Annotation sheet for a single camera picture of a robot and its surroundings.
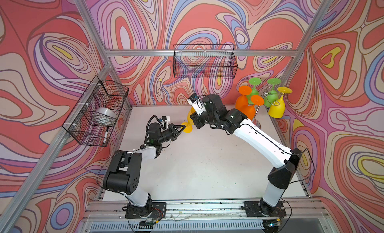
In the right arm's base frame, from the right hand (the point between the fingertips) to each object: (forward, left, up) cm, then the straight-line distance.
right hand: (193, 119), depth 74 cm
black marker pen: (-6, +43, -3) cm, 44 cm away
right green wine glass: (+19, -48, -3) cm, 52 cm away
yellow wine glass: (+10, -49, -6) cm, 50 cm away
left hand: (+3, +4, -10) cm, 12 cm away
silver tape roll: (0, +42, +5) cm, 42 cm away
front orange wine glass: (+10, -32, -6) cm, 34 cm away
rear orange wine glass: (+19, -31, -9) cm, 38 cm away
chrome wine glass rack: (+19, -46, -29) cm, 58 cm away
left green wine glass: (+28, -38, +1) cm, 48 cm away
